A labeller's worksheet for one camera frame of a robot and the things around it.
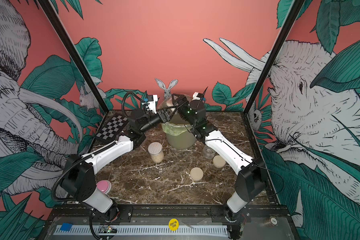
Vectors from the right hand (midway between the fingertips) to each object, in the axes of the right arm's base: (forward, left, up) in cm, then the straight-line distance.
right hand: (171, 97), depth 72 cm
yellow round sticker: (-48, -1, -40) cm, 62 cm away
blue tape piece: (-50, +50, -39) cm, 80 cm away
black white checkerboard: (+8, +45, -35) cm, 58 cm away
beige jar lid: (-14, -28, -41) cm, 52 cm away
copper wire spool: (-46, -48, -35) cm, 75 cm away
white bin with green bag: (-10, -3, -19) cm, 21 cm away
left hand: (-4, -2, -3) cm, 5 cm away
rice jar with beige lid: (-8, -22, -40) cm, 46 cm away
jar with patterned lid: (-16, +9, -29) cm, 34 cm away
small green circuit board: (-51, +31, -38) cm, 70 cm away
